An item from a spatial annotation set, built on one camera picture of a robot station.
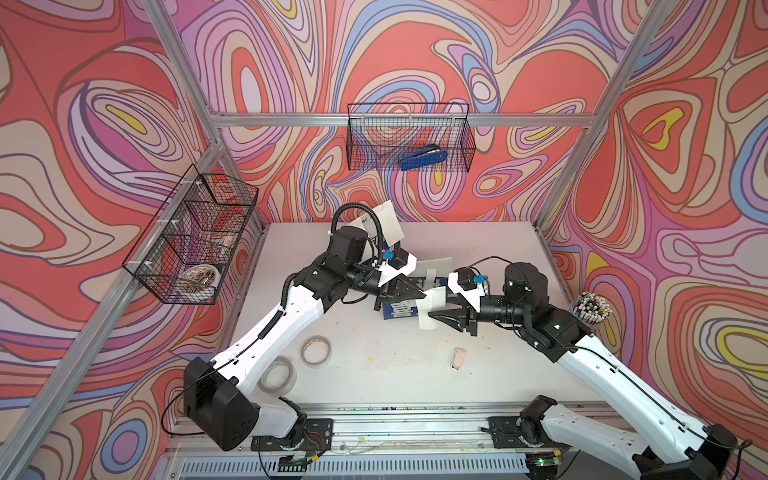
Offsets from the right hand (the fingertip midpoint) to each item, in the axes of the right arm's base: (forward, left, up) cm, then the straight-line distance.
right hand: (434, 311), depth 65 cm
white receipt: (+1, 0, +3) cm, 3 cm away
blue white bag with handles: (+32, +14, -4) cm, 35 cm away
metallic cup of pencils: (+5, -43, -11) cm, 44 cm away
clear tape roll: (-4, +42, -27) cm, 50 cm away
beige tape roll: (+3, +32, -28) cm, 43 cm away
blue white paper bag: (+13, -1, -4) cm, 14 cm away
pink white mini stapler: (-1, -9, -26) cm, 27 cm away
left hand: (+2, +2, +4) cm, 5 cm away
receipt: (+35, +9, -6) cm, 36 cm away
